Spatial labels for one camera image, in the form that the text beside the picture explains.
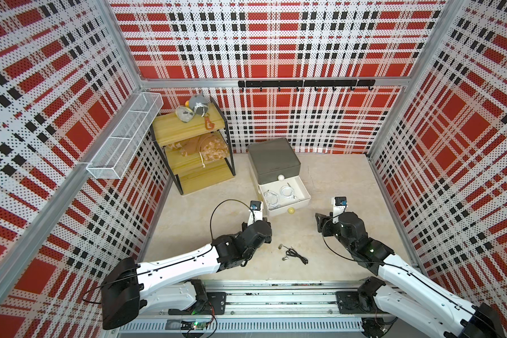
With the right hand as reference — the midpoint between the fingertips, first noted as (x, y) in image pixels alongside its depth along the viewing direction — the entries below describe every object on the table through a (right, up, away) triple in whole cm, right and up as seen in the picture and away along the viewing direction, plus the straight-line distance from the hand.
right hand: (326, 213), depth 81 cm
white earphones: (-14, +7, +15) cm, 22 cm away
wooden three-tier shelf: (-63, +17, +29) cm, 72 cm away
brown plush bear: (-47, +27, +7) cm, 55 cm away
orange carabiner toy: (-48, +36, +5) cm, 60 cm away
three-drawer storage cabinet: (-20, +18, +8) cm, 28 cm away
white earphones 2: (-21, +4, +12) cm, 24 cm away
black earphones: (-13, -17, +5) cm, 22 cm away
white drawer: (-17, +6, +13) cm, 22 cm away
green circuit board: (-45, -35, -12) cm, 59 cm away
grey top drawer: (-20, +22, +11) cm, 32 cm away
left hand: (-23, -2, -3) cm, 23 cm away
